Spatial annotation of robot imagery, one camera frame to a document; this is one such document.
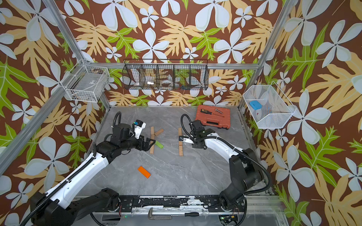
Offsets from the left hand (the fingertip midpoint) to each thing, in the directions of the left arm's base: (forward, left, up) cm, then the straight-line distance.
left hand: (149, 137), depth 78 cm
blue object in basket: (+21, -64, +6) cm, 68 cm away
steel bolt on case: (+35, -46, -14) cm, 59 cm away
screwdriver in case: (+31, -39, -14) cm, 52 cm away
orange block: (-13, +5, -20) cm, 25 cm away
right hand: (+7, -28, -12) cm, 31 cm away
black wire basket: (+44, -7, +11) cm, 46 cm away
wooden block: (+15, -17, -19) cm, 30 cm away
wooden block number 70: (+13, +3, -20) cm, 24 cm away
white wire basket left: (+31, +42, +14) cm, 54 cm away
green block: (+5, -3, -17) cm, 18 cm away
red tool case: (+29, -43, -15) cm, 54 cm away
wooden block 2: (+2, -18, -18) cm, 26 cm away
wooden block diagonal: (+17, -1, -20) cm, 27 cm away
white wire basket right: (+18, -70, +7) cm, 73 cm away
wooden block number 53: (+6, -18, -19) cm, 27 cm away
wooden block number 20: (+18, +4, -19) cm, 27 cm away
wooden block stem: (-8, -3, +1) cm, 9 cm away
